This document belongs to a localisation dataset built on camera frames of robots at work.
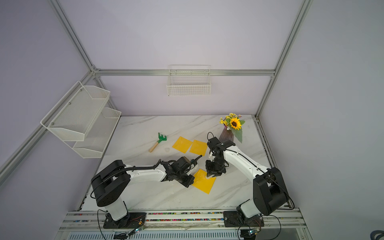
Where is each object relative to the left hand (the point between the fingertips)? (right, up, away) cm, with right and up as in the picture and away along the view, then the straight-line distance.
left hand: (191, 183), depth 85 cm
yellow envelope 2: (+4, +19, +16) cm, 25 cm away
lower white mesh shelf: (-59, +26, +6) cm, 65 cm away
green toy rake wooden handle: (-23, +25, +20) cm, 40 cm away
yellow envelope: (+8, -1, -1) cm, 8 cm away
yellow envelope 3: (-7, +21, +18) cm, 28 cm away
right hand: (+11, +5, -5) cm, 13 cm away
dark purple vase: (+22, +28, +10) cm, 37 cm away
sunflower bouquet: (+23, +36, -3) cm, 43 cm away
